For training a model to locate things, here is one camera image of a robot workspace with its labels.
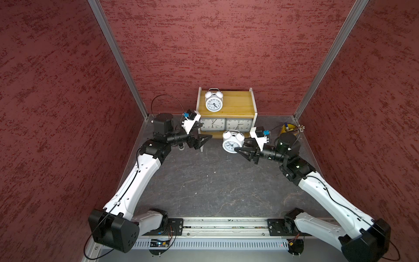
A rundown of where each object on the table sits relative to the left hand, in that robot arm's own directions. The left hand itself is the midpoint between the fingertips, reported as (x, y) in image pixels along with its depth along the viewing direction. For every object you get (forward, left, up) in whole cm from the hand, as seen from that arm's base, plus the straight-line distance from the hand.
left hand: (204, 133), depth 70 cm
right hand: (-7, -14, -2) cm, 15 cm away
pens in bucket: (+17, -55, -15) cm, 59 cm away
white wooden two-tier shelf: (+13, -8, +1) cm, 15 cm away
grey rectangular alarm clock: (+15, -3, -11) cm, 19 cm away
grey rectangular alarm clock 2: (+14, -20, -11) cm, 27 cm away
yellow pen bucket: (+23, -52, -23) cm, 62 cm away
